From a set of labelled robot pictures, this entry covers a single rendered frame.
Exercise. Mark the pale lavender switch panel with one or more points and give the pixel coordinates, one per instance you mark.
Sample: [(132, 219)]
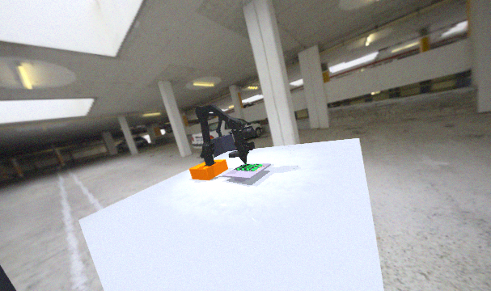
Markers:
[(246, 171)]

